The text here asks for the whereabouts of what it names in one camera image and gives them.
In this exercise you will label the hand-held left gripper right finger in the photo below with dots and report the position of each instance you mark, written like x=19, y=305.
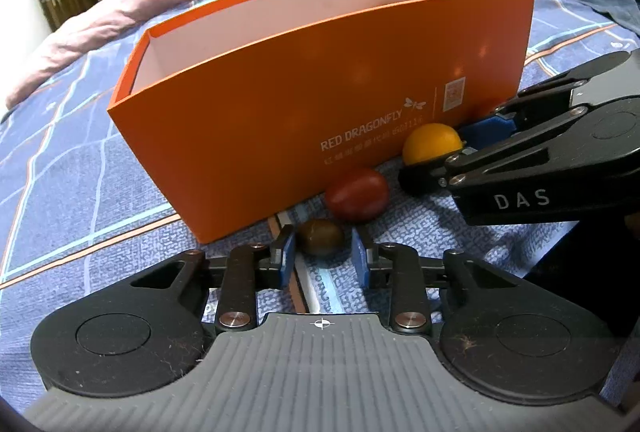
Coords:
x=359, y=257

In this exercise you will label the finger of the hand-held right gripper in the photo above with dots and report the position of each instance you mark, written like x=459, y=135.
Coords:
x=482, y=131
x=425, y=174

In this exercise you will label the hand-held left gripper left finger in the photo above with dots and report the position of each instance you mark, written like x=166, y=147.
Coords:
x=287, y=257

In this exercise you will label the yellow-orange tomato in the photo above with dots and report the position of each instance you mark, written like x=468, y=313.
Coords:
x=432, y=147

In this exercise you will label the dark brown tomato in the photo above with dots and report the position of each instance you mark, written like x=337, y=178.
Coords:
x=320, y=237

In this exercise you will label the red tomato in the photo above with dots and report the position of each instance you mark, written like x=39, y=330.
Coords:
x=357, y=197

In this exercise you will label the orange cardboard box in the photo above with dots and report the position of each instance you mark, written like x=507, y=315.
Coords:
x=280, y=137

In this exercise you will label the blue plaid bedsheet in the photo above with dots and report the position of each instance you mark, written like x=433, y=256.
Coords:
x=75, y=192

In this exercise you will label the pink quilt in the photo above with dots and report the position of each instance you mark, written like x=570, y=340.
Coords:
x=150, y=7

